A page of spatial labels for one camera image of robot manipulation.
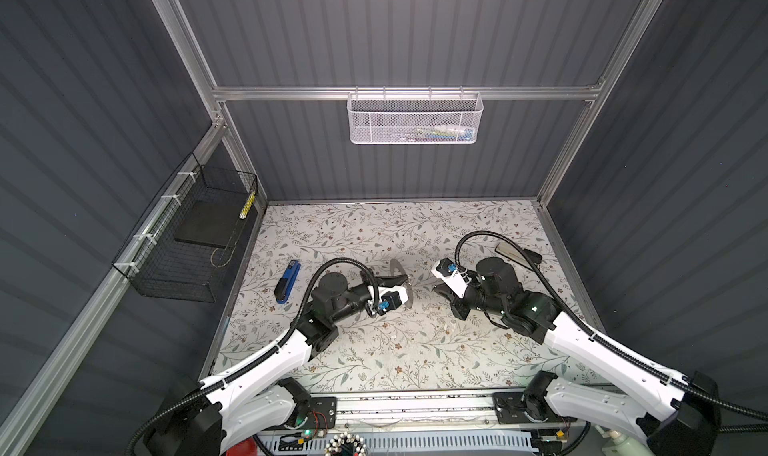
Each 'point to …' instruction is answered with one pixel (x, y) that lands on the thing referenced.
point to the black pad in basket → (212, 223)
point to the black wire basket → (157, 265)
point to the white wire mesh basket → (414, 118)
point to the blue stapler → (285, 284)
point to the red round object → (247, 447)
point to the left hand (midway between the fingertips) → (402, 270)
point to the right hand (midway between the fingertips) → (440, 288)
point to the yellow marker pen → (248, 204)
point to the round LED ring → (337, 441)
